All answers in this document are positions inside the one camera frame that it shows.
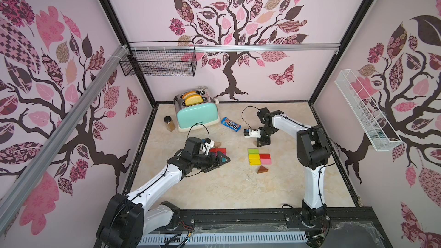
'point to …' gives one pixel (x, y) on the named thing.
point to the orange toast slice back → (188, 93)
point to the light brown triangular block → (255, 143)
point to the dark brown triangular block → (262, 169)
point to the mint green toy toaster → (190, 117)
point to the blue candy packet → (233, 126)
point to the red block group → (265, 156)
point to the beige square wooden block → (263, 151)
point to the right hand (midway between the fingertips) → (261, 141)
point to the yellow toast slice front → (193, 99)
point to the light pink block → (266, 161)
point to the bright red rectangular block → (222, 150)
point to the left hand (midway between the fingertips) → (223, 166)
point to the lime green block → (253, 151)
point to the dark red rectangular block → (213, 150)
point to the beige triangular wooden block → (217, 144)
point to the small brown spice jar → (170, 126)
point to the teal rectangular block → (224, 159)
